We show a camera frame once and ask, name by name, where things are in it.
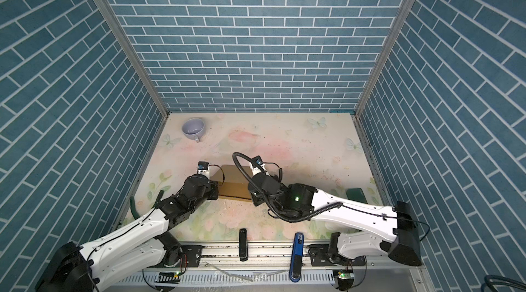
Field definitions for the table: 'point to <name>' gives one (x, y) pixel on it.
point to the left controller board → (168, 277)
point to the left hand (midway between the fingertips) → (219, 181)
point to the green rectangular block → (356, 194)
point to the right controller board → (345, 277)
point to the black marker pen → (243, 245)
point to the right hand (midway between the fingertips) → (251, 180)
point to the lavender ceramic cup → (194, 128)
